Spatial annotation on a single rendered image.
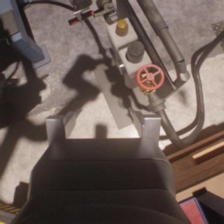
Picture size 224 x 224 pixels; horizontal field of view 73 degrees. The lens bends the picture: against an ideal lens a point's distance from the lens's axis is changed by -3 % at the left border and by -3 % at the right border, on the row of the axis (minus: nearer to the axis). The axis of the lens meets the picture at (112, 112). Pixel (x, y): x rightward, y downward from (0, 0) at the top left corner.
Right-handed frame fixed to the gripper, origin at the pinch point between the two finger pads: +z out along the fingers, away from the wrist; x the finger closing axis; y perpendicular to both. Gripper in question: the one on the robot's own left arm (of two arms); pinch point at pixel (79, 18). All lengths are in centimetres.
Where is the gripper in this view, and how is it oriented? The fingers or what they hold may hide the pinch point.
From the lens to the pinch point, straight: 56.6
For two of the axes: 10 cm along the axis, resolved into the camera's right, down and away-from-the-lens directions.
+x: -4.0, -9.0, 1.6
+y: 9.1, -4.1, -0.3
